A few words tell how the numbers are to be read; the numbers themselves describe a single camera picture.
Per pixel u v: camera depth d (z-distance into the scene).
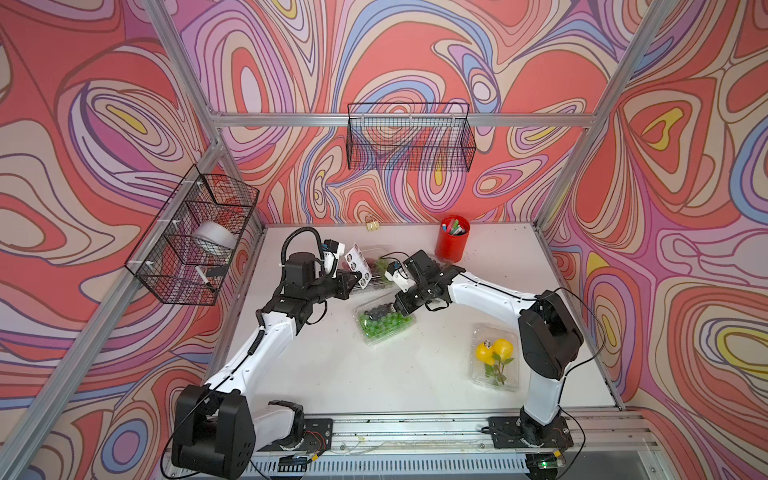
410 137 0.96
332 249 0.71
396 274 0.80
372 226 1.18
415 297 0.76
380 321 0.89
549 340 0.48
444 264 1.02
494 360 0.82
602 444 0.74
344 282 0.70
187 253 0.82
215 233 0.74
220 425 0.40
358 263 0.79
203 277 0.73
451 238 1.02
